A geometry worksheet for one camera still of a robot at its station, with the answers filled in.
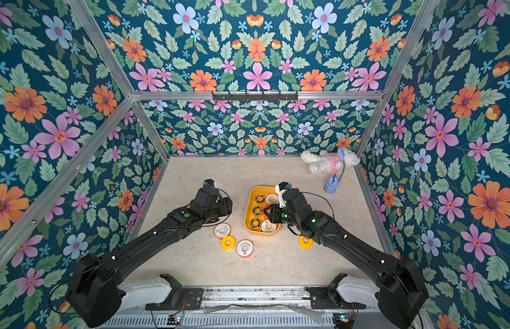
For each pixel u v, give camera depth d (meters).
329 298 0.66
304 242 0.86
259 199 1.00
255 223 0.93
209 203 0.64
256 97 0.93
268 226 0.91
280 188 0.72
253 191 0.98
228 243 0.86
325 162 1.05
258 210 0.96
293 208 0.60
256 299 0.75
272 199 0.99
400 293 0.44
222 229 0.90
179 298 0.70
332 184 0.99
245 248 0.86
